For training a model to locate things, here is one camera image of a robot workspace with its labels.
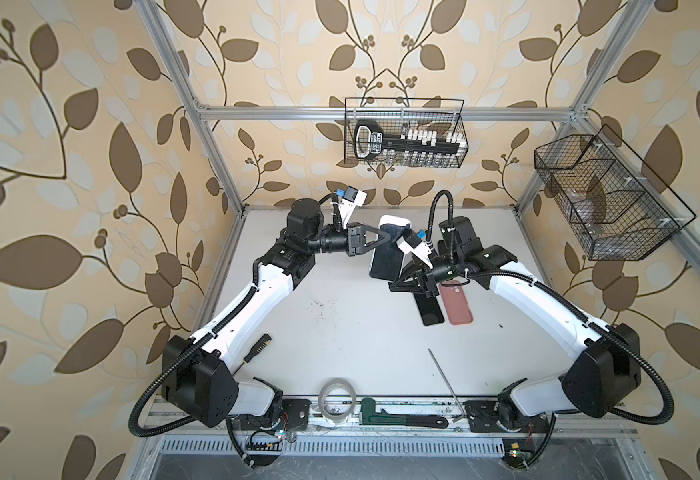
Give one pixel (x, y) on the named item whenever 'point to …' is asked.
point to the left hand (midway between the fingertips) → (391, 238)
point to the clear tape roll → (337, 418)
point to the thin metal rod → (462, 412)
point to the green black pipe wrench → (369, 415)
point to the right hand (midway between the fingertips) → (392, 288)
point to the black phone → (389, 256)
